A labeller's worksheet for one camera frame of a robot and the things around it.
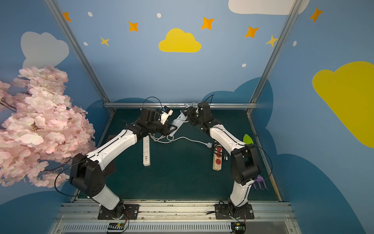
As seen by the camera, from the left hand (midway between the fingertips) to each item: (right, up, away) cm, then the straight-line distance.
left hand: (174, 124), depth 83 cm
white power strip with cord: (+1, 0, -1) cm, 1 cm away
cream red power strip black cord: (+27, -21, +8) cm, 35 cm away
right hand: (+5, +8, +4) cm, 10 cm away
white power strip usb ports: (-20, -18, +13) cm, 30 cm away
